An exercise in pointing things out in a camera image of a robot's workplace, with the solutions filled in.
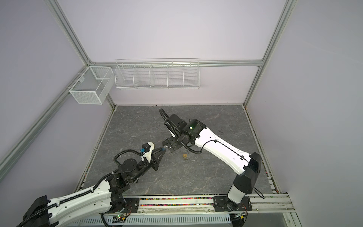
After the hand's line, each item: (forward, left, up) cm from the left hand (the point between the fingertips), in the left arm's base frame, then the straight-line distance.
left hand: (163, 151), depth 73 cm
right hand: (+3, -7, +2) cm, 8 cm away
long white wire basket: (+55, +5, +10) cm, 56 cm away
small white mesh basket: (+51, +51, +5) cm, 73 cm away
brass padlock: (+5, -11, -19) cm, 23 cm away
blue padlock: (+1, 0, +1) cm, 1 cm away
